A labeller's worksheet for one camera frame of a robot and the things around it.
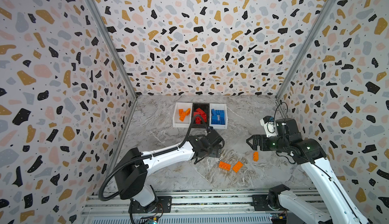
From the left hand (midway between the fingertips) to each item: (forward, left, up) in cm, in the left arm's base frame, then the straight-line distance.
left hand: (216, 147), depth 80 cm
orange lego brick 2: (+28, +21, -12) cm, 37 cm away
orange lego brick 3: (-1, -24, -12) cm, 27 cm away
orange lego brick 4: (-6, -13, -12) cm, 18 cm away
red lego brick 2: (+24, +10, -9) cm, 28 cm away
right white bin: (+37, -5, -11) cm, 39 cm away
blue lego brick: (+27, -4, -14) cm, 31 cm away
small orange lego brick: (+32, +22, -11) cm, 41 cm away
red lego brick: (+30, +7, -9) cm, 33 cm away
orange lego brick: (+31, +18, -10) cm, 37 cm away
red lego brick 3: (+26, +5, -8) cm, 28 cm away
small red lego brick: (+30, +11, -9) cm, 34 cm away
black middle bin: (+38, +5, -12) cm, 40 cm away
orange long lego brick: (-5, -6, -13) cm, 15 cm away
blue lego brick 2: (+30, -1, -12) cm, 33 cm away
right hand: (-1, -17, +12) cm, 21 cm away
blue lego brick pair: (+31, -7, -10) cm, 34 cm away
